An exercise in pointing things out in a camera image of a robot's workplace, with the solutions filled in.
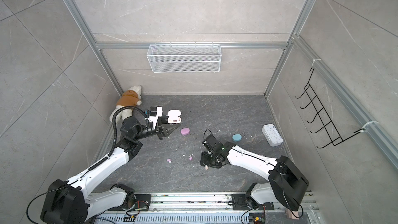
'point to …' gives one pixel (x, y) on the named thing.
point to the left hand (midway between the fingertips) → (179, 120)
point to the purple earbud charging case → (185, 131)
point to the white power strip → (271, 135)
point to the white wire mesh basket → (184, 58)
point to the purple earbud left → (169, 160)
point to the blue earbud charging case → (237, 137)
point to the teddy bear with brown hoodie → (130, 97)
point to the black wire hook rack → (322, 115)
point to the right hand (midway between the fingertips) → (205, 163)
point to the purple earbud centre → (190, 158)
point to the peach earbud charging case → (174, 117)
